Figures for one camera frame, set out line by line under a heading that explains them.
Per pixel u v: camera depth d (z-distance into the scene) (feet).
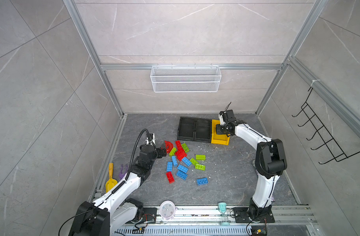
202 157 3.05
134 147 1.91
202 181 2.80
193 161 3.04
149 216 2.40
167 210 2.39
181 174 2.87
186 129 3.62
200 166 2.95
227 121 2.51
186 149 3.21
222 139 3.32
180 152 3.13
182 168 2.90
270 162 1.70
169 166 2.94
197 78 3.30
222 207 2.40
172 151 3.12
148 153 2.05
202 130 3.62
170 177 2.81
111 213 1.48
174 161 2.96
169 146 3.25
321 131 2.27
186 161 3.02
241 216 2.39
